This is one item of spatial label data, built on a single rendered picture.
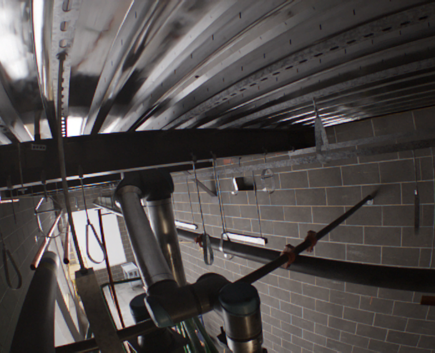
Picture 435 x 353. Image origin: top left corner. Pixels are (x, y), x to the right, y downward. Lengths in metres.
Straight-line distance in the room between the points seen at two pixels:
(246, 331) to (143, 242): 0.38
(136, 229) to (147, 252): 0.10
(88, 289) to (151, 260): 0.28
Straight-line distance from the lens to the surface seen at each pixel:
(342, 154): 1.35
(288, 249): 1.09
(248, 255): 1.35
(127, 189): 0.90
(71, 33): 0.44
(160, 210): 0.98
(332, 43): 0.63
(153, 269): 0.64
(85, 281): 0.43
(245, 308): 0.51
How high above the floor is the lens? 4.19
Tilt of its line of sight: 1 degrees down
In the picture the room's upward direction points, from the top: 9 degrees counter-clockwise
